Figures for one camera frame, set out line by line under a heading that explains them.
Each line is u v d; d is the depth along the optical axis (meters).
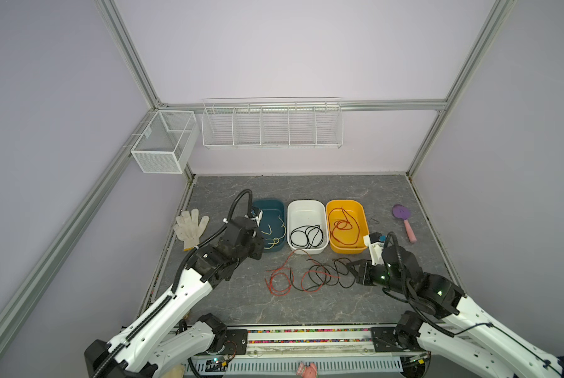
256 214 0.64
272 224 0.98
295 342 0.75
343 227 1.01
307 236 0.98
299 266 0.90
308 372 0.67
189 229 1.00
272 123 0.99
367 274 0.61
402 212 1.05
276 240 0.94
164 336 0.43
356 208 1.02
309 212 1.05
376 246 0.65
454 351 0.56
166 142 1.02
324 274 0.86
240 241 0.53
